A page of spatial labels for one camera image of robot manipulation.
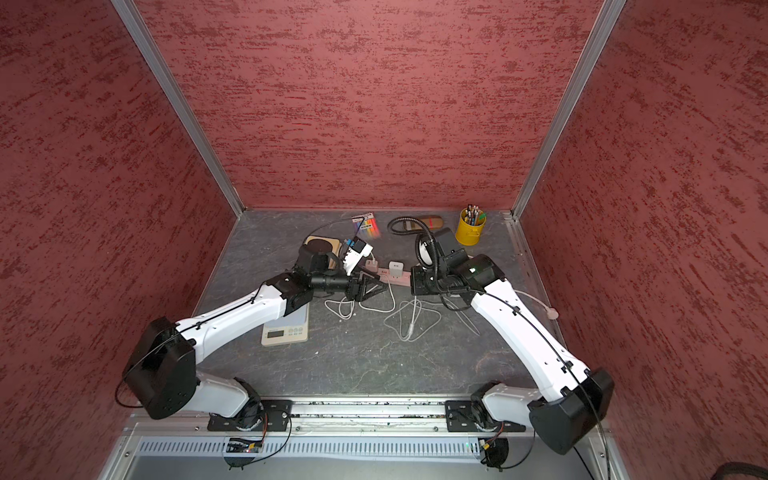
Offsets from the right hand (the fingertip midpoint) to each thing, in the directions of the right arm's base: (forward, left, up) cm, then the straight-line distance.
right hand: (414, 289), depth 74 cm
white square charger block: (+15, +4, -13) cm, 21 cm away
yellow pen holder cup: (+31, -22, -8) cm, 39 cm away
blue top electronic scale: (-2, +36, -18) cm, 41 cm away
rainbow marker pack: (+40, +15, -19) cm, 46 cm away
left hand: (+1, +9, -1) cm, 9 cm away
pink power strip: (+14, +2, -19) cm, 24 cm away
